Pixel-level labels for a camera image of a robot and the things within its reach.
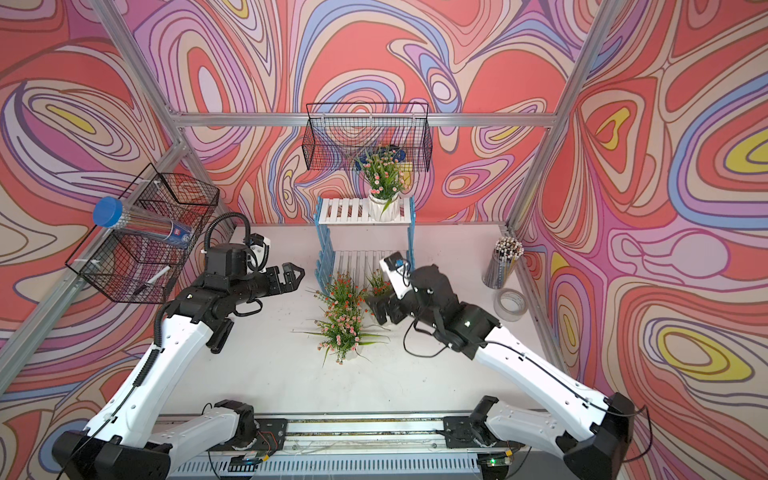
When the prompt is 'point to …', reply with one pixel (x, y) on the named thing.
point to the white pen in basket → (159, 275)
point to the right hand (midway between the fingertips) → (384, 295)
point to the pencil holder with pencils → (507, 251)
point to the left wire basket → (124, 265)
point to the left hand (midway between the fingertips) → (294, 274)
